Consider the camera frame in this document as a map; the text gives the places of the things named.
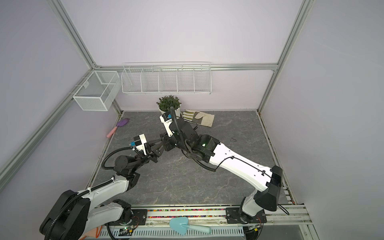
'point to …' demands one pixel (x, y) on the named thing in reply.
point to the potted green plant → (165, 103)
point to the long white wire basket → (166, 78)
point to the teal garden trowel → (181, 224)
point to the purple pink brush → (120, 123)
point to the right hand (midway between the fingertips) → (161, 135)
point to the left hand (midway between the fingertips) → (167, 142)
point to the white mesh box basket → (99, 91)
